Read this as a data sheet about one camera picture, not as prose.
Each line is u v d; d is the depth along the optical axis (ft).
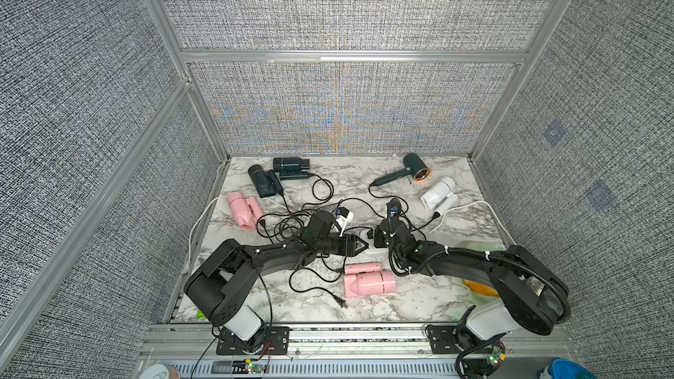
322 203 3.44
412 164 3.81
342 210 2.63
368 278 2.62
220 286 1.46
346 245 2.45
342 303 2.60
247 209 3.19
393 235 2.17
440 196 3.35
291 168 3.61
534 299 1.42
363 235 3.03
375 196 3.49
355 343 2.44
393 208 2.55
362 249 2.61
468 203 3.31
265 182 3.48
